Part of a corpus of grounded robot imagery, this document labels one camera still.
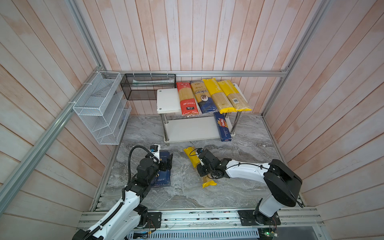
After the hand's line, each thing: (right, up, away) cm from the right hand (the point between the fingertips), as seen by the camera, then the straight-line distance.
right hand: (198, 167), depth 89 cm
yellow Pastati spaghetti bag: (-3, +5, -2) cm, 6 cm away
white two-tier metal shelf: (-11, +24, +16) cm, 31 cm away
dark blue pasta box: (-21, -4, -8) cm, 22 cm away
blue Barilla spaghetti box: (+18, +21, +7) cm, 29 cm away
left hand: (-19, +8, -7) cm, 22 cm away
